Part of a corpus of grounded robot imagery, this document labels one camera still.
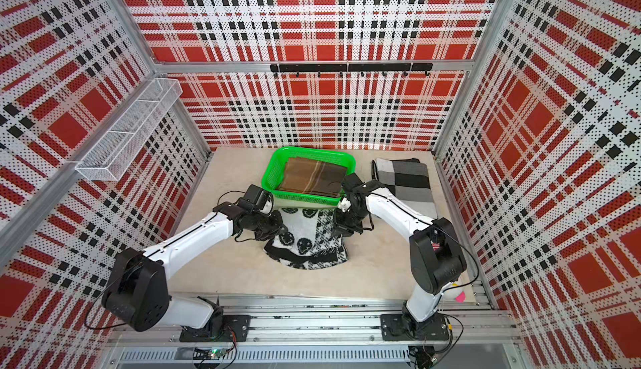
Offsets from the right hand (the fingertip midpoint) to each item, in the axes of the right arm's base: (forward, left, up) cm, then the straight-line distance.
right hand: (336, 233), depth 81 cm
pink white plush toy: (-18, -39, -9) cm, 44 cm away
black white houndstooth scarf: (-1, +10, -5) cm, 11 cm away
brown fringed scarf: (+31, +11, -9) cm, 34 cm away
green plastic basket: (+38, +26, -5) cm, 46 cm away
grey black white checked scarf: (+31, -32, -12) cm, 46 cm away
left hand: (+3, +16, -2) cm, 16 cm away
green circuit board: (-32, +37, -10) cm, 50 cm away
